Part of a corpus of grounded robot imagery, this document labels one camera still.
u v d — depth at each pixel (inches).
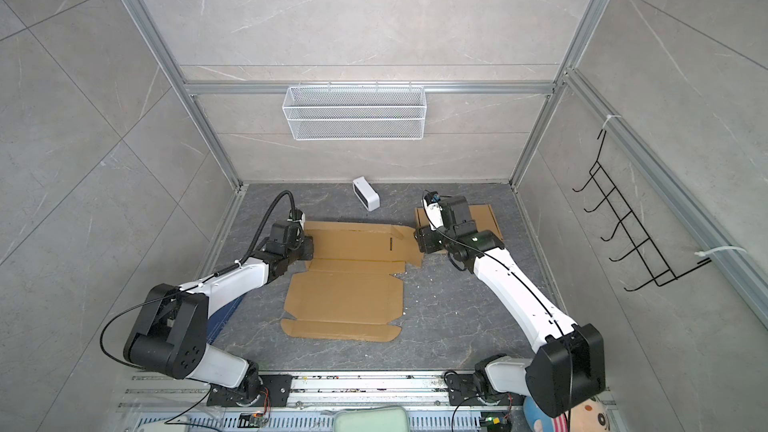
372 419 27.0
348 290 35.1
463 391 28.7
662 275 22.8
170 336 17.2
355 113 39.5
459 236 23.6
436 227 28.1
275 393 28.8
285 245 28.0
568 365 15.9
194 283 19.6
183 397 28.9
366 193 42.1
